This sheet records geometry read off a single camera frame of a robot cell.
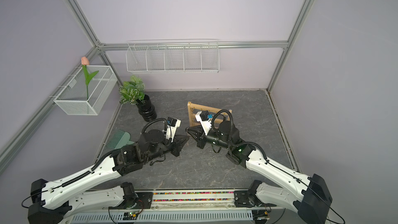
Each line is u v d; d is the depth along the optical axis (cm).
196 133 61
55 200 40
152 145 49
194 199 75
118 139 94
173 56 100
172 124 58
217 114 55
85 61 79
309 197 40
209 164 85
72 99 67
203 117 56
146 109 96
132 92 84
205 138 59
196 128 63
